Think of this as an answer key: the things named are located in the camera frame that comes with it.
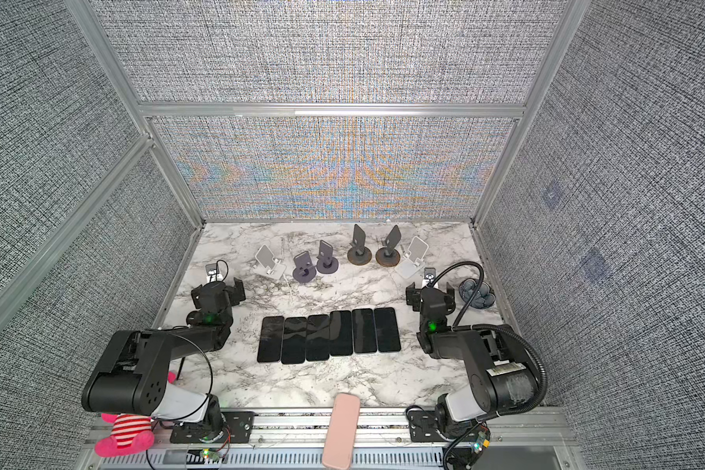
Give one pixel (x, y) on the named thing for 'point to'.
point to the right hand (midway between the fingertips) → (433, 283)
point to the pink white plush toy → (131, 433)
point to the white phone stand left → (267, 264)
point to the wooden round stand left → (358, 255)
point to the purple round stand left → (304, 269)
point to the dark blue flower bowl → (484, 298)
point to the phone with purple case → (271, 339)
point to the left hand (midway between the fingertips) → (219, 282)
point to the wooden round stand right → (389, 257)
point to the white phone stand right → (411, 262)
